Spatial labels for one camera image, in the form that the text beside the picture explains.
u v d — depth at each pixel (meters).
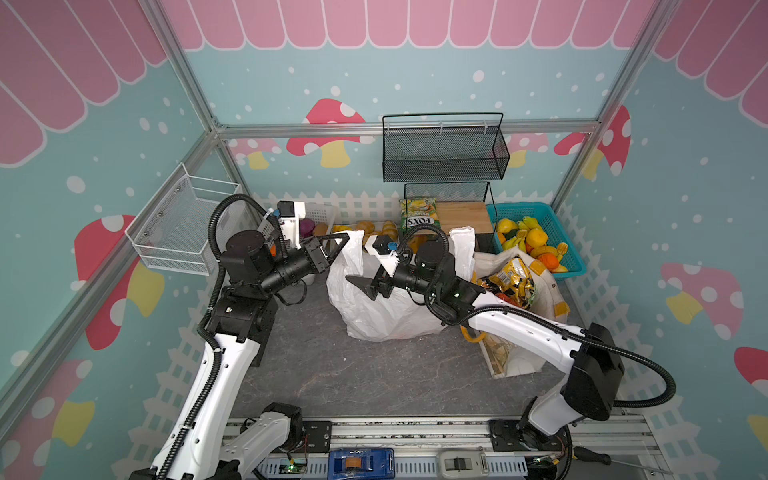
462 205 1.06
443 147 0.94
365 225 1.16
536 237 1.02
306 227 1.14
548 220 1.13
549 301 0.79
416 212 0.99
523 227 1.09
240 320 0.44
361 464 0.67
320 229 1.16
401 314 0.72
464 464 0.67
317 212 1.16
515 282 0.83
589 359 0.43
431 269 0.54
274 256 0.51
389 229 0.62
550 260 0.97
